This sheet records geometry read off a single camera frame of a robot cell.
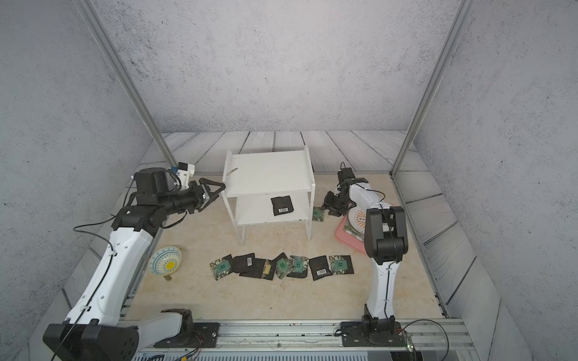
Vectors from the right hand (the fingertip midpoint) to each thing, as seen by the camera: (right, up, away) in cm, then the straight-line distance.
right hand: (324, 207), depth 97 cm
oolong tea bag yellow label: (-23, -23, -10) cm, 34 cm away
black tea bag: (-32, -21, -9) cm, 40 cm away
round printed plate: (+15, -5, +4) cm, 17 cm away
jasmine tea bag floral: (-11, -22, -9) cm, 26 cm away
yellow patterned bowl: (-63, -20, -9) cm, 67 cm away
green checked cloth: (+10, -9, 0) cm, 14 cm away
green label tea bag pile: (-17, -22, -9) cm, 30 cm away
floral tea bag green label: (+5, -22, -9) cm, 24 cm away
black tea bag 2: (-27, -23, -11) cm, 37 cm away
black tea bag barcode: (-3, -22, -9) cm, 24 cm away
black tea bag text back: (-18, +2, -8) cm, 20 cm away
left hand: (-34, +7, -28) cm, 45 cm away
